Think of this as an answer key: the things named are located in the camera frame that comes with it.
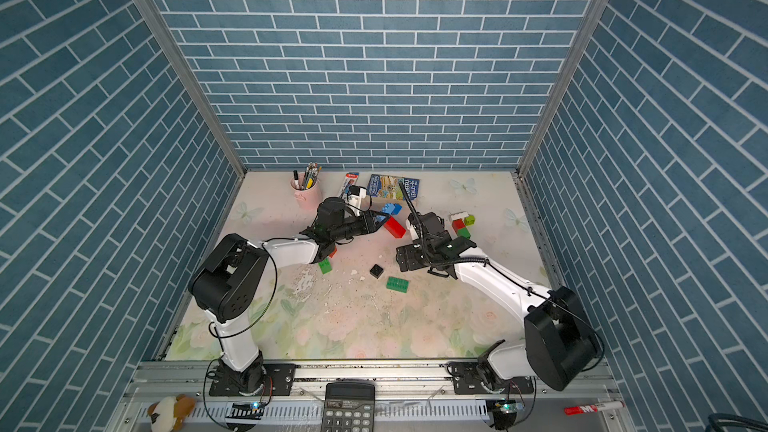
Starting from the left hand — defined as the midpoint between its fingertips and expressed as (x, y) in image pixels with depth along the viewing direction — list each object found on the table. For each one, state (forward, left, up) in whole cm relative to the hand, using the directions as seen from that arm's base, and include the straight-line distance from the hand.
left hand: (394, 220), depth 88 cm
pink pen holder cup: (+16, +30, -5) cm, 34 cm away
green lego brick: (-9, +21, -12) cm, 26 cm away
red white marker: (-45, -43, -12) cm, 64 cm away
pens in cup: (+18, +28, +1) cm, 33 cm away
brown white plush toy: (-46, +51, -12) cm, 69 cm away
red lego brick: (0, 0, -3) cm, 3 cm away
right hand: (-9, -5, -4) cm, 11 cm away
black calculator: (-45, +10, -12) cm, 47 cm away
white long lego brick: (+11, -23, -11) cm, 28 cm away
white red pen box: (+29, +17, -12) cm, 35 cm away
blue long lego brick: (+4, +1, +1) cm, 4 cm away
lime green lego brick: (+9, -27, -12) cm, 31 cm away
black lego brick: (-10, +5, -13) cm, 17 cm away
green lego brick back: (+4, -24, -12) cm, 27 cm away
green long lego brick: (-14, -2, -13) cm, 19 cm away
